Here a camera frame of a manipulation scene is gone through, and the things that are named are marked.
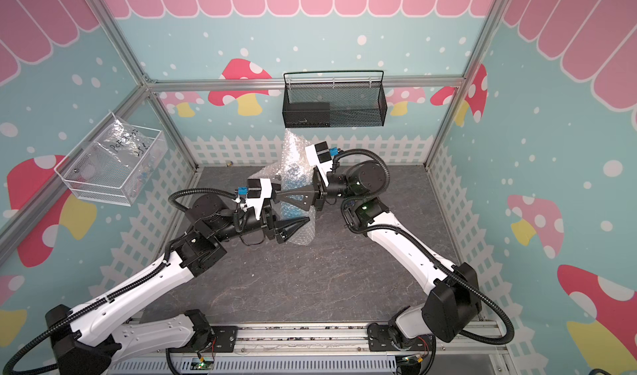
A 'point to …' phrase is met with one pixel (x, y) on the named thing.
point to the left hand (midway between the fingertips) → (303, 207)
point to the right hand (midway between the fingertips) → (279, 189)
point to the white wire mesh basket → (117, 168)
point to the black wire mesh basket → (352, 104)
